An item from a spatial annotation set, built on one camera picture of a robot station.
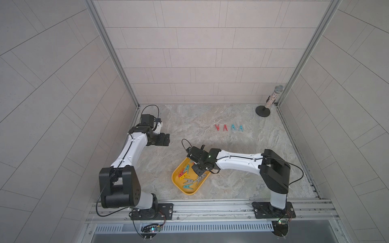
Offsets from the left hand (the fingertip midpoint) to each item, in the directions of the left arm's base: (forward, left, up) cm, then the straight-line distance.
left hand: (163, 137), depth 87 cm
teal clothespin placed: (+14, -44, -7) cm, 46 cm away
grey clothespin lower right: (-20, -21, -8) cm, 30 cm away
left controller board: (-43, 0, -8) cm, 43 cm away
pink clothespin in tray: (-17, -12, -8) cm, 23 cm away
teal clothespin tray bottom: (-24, -15, -8) cm, 30 cm away
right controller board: (-41, -59, -12) cm, 73 cm away
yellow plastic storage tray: (-13, -14, -8) cm, 20 cm away
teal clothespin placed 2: (+13, -49, -8) cm, 52 cm away
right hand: (-15, -20, -8) cm, 26 cm away
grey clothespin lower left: (-22, -17, -8) cm, 29 cm away
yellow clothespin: (-19, -13, -8) cm, 24 cm away
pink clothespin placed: (+14, -38, -7) cm, 41 cm away
